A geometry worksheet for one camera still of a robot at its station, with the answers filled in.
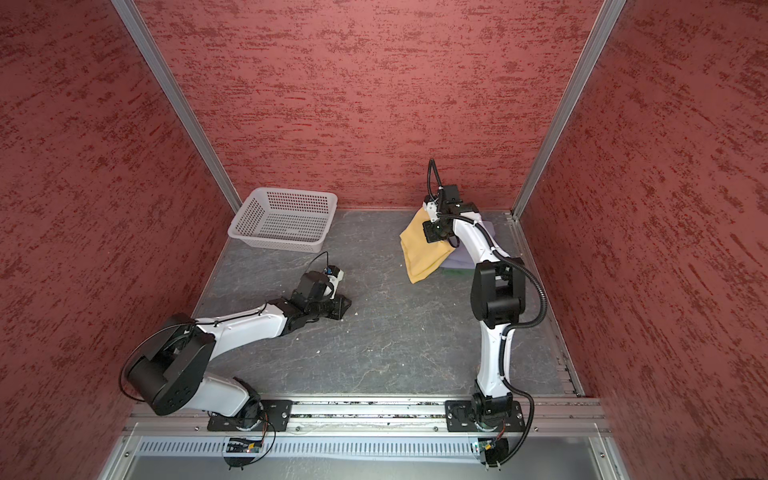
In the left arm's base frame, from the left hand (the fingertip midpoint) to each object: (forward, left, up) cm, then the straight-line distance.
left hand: (347, 307), depth 90 cm
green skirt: (+16, -37, -4) cm, 41 cm away
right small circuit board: (-35, -39, -5) cm, 53 cm away
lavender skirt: (+20, -38, -1) cm, 43 cm away
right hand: (+22, -27, +8) cm, 36 cm away
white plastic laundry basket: (+40, +30, -3) cm, 50 cm away
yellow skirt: (+15, -24, +5) cm, 29 cm away
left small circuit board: (-35, +23, -6) cm, 42 cm away
